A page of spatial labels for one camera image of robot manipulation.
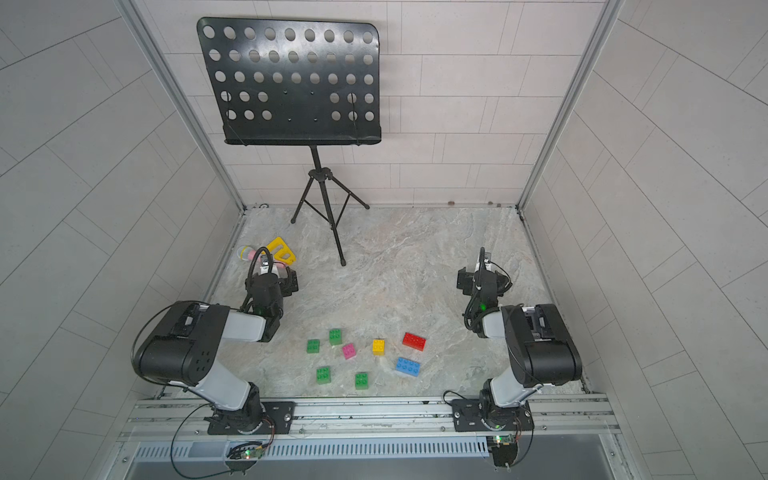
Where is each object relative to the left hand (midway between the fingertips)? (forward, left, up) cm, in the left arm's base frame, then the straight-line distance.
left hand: (279, 266), depth 94 cm
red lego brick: (-22, -42, -3) cm, 48 cm away
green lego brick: (-24, -15, -3) cm, 28 cm away
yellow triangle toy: (+7, +2, -3) cm, 8 cm away
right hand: (+1, -64, +1) cm, 64 cm away
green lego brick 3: (-33, -29, -1) cm, 44 cm away
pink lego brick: (-25, -25, -3) cm, 35 cm away
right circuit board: (-46, -63, -5) cm, 78 cm away
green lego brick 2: (-21, -20, -2) cm, 30 cm away
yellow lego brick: (-25, -33, -1) cm, 41 cm away
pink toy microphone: (+6, +12, -1) cm, 14 cm away
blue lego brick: (-29, -41, -4) cm, 50 cm away
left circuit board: (-47, -5, -2) cm, 47 cm away
